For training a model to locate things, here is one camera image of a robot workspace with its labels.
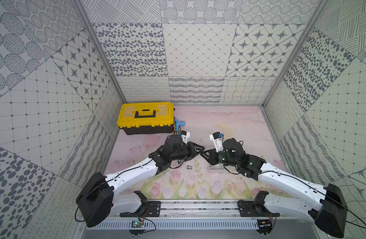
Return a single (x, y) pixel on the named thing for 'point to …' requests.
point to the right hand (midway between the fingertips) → (203, 154)
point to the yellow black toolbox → (137, 118)
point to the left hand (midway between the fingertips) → (205, 146)
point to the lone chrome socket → (189, 167)
